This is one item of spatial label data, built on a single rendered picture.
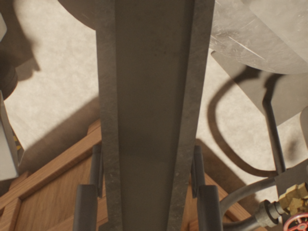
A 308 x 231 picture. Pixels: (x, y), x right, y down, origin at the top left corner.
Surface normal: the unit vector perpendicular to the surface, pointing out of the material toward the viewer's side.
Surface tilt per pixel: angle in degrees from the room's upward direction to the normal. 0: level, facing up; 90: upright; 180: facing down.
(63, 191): 90
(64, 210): 90
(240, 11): 31
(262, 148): 0
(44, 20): 0
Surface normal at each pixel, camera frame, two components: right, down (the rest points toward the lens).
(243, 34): 0.16, 0.94
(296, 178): -0.66, -0.62
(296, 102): -0.04, 0.60
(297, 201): -0.32, -0.76
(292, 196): -0.59, -0.23
